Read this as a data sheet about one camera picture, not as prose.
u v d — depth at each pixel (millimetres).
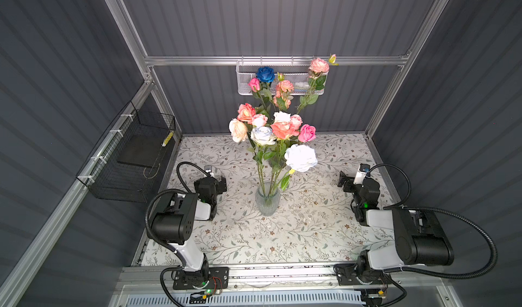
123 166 721
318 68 741
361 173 794
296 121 640
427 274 468
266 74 782
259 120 646
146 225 451
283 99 836
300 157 519
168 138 819
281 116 637
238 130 681
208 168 843
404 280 729
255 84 805
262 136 618
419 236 456
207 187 750
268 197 839
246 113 679
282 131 581
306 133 599
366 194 708
